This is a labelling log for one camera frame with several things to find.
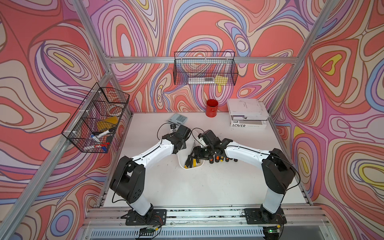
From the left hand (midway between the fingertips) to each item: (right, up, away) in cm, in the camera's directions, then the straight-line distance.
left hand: (179, 144), depth 90 cm
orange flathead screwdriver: (+27, -4, -27) cm, 38 cm away
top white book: (+47, +23, +18) cm, 56 cm away
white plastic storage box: (+2, -7, +2) cm, 8 cm away
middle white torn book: (+50, +17, +18) cm, 56 cm away
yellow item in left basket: (-33, +12, -19) cm, 40 cm away
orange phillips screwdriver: (+23, -9, +1) cm, 25 cm away
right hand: (+9, -9, -4) cm, 13 cm away
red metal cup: (+22, +25, +21) cm, 40 cm away
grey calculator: (-4, +17, +25) cm, 30 cm away
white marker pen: (-34, +8, -19) cm, 40 cm away
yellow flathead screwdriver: (+9, -12, +1) cm, 15 cm away
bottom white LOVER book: (+49, +12, +18) cm, 54 cm away
